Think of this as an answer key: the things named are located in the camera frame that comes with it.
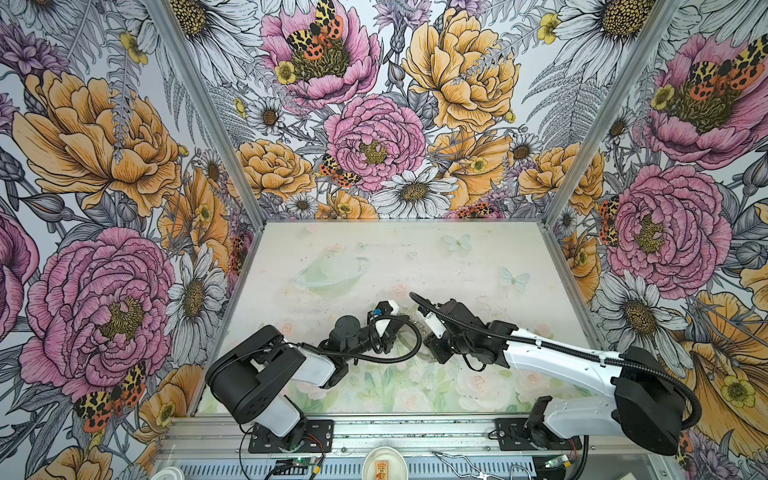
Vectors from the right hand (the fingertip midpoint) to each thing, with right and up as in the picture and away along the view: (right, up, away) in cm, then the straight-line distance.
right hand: (432, 349), depth 82 cm
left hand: (-7, +7, +2) cm, 10 cm away
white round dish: (-10, -23, -12) cm, 27 cm away
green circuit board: (-31, -23, -11) cm, 40 cm away
